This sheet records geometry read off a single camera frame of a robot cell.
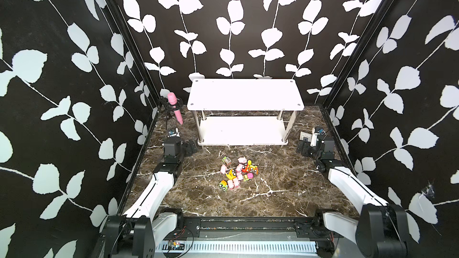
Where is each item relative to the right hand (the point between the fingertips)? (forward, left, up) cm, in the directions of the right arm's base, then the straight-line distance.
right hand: (304, 139), depth 88 cm
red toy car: (-11, +29, -11) cm, 33 cm away
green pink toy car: (-16, +29, -10) cm, 34 cm away
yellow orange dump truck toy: (-14, +37, -11) cm, 41 cm away
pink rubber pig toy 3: (-19, +36, -10) cm, 42 cm away
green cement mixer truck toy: (-20, +41, -10) cm, 46 cm away
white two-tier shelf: (+30, +30, -13) cm, 44 cm away
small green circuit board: (-44, +59, -12) cm, 74 cm away
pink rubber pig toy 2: (-6, +31, -11) cm, 34 cm away
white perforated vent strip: (-45, +52, -11) cm, 70 cm away
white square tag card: (+10, -6, -10) cm, 15 cm away
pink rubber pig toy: (-12, +41, -11) cm, 44 cm away
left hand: (-2, +59, +2) cm, 59 cm away
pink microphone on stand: (+18, +69, +10) cm, 72 cm away
